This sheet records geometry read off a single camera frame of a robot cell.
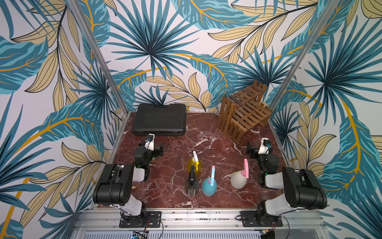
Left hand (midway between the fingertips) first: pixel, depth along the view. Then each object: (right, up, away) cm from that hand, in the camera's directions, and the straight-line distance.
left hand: (155, 141), depth 92 cm
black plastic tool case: (+1, +14, +11) cm, 18 cm away
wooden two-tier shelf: (+57, +20, +10) cm, 61 cm away
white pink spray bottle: (+47, -18, -14) cm, 53 cm away
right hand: (+56, 0, -3) cm, 56 cm away
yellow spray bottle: (+24, -8, -17) cm, 31 cm away
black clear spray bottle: (+23, -18, -23) cm, 37 cm away
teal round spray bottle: (+31, -18, -23) cm, 42 cm away
